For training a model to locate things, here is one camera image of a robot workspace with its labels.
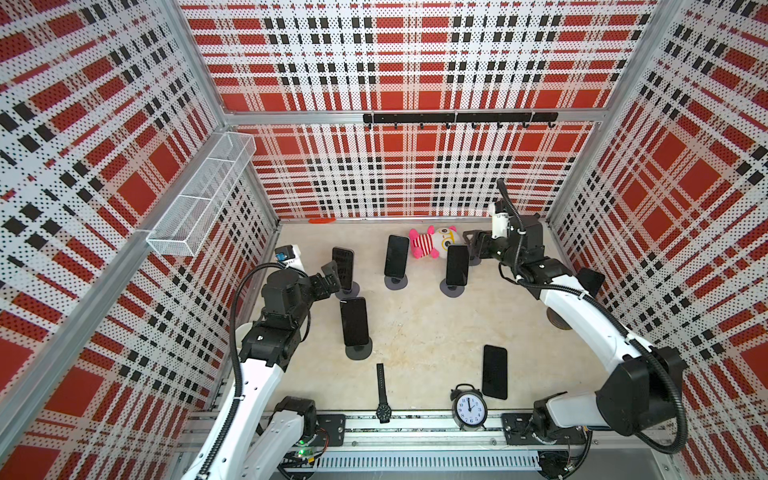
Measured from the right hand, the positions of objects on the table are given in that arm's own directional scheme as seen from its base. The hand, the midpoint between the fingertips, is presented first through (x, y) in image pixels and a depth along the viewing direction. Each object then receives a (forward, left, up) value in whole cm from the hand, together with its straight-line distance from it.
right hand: (477, 233), depth 81 cm
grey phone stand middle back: (+1, +23, -26) cm, 35 cm away
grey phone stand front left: (-23, +34, -27) cm, 49 cm away
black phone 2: (+5, +23, -16) cm, 28 cm away
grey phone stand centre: (-1, +3, -28) cm, 28 cm away
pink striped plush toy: (+15, +9, -21) cm, 27 cm away
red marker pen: (+36, +56, -30) cm, 73 cm away
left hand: (-12, +41, 0) cm, 43 cm away
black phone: (+1, +39, -12) cm, 41 cm away
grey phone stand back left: (-3, +42, -26) cm, 49 cm away
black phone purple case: (-20, +33, -13) cm, 41 cm away
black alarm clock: (-38, +4, -24) cm, 45 cm away
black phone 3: (-29, -5, -27) cm, 40 cm away
